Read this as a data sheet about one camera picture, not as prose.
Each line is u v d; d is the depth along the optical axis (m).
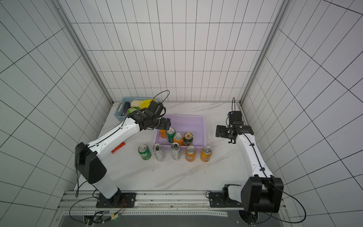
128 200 0.73
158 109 0.64
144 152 0.81
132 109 1.03
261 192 0.39
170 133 0.88
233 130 0.57
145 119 0.57
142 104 1.10
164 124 0.74
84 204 0.72
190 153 0.80
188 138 0.85
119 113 1.07
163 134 0.91
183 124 1.06
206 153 0.79
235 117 0.62
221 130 0.74
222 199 0.72
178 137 0.85
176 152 0.78
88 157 0.43
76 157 0.47
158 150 0.77
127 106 1.12
